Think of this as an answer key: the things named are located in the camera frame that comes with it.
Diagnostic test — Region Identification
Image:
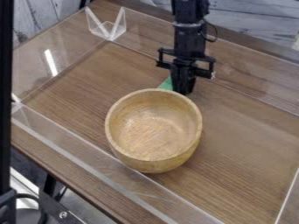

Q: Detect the brown wooden bowl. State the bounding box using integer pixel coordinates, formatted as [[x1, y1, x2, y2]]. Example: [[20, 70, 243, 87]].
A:
[[106, 88, 203, 173]]

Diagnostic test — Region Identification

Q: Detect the black cable loop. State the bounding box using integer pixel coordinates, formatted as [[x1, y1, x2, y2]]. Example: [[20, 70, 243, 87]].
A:
[[15, 193, 50, 224]]

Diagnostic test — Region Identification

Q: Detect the black base with screw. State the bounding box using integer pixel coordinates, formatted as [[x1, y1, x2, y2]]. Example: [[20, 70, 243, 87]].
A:
[[39, 192, 87, 224]]

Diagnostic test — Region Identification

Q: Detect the green rectangular block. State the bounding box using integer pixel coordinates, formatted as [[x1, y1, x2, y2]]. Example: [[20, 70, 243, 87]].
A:
[[159, 77, 174, 90]]

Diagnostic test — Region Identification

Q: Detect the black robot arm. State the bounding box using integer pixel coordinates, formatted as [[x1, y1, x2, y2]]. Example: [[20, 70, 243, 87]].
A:
[[157, 0, 217, 95]]

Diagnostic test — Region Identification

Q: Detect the black metal table leg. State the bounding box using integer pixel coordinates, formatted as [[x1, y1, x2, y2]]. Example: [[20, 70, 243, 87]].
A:
[[43, 174, 58, 197]]

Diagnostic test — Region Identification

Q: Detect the clear acrylic tray enclosure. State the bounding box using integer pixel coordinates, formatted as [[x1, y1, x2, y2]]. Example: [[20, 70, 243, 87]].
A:
[[12, 0, 299, 224]]

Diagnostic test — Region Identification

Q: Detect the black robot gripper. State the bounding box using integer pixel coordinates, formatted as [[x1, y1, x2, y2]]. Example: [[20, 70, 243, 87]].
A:
[[157, 22, 217, 95]]

